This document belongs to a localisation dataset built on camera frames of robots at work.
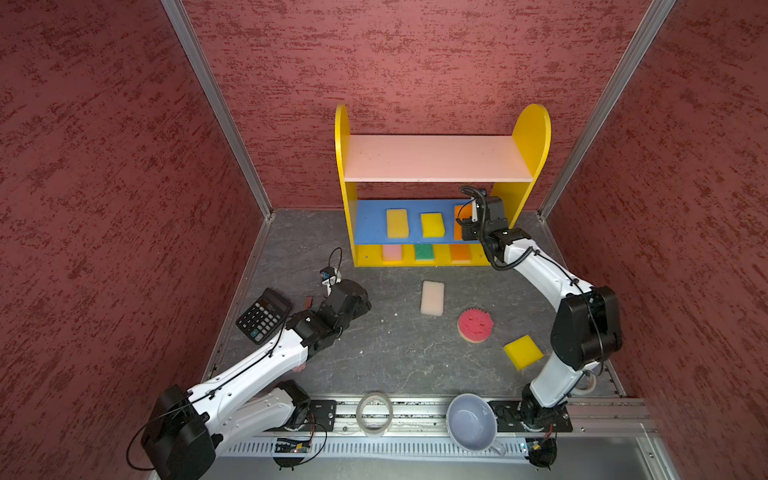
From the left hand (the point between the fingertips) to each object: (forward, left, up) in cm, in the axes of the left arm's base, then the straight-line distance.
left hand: (360, 301), depth 81 cm
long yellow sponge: (+26, -10, +4) cm, 28 cm away
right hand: (+24, -33, +7) cm, 41 cm away
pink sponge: (+24, -9, -9) cm, 28 cm away
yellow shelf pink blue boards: (+51, -13, -4) cm, 53 cm away
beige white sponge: (+8, -22, -12) cm, 26 cm away
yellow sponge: (-10, -47, -11) cm, 49 cm away
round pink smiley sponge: (-2, -34, -10) cm, 36 cm away
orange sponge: (+24, -34, -9) cm, 43 cm away
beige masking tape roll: (-20, -62, -11) cm, 66 cm away
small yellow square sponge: (+25, -22, +4) cm, 34 cm away
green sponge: (+26, -21, -11) cm, 35 cm away
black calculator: (0, +30, -11) cm, 32 cm away
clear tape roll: (-26, -1, -9) cm, 27 cm away
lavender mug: (-27, -30, -12) cm, 42 cm away
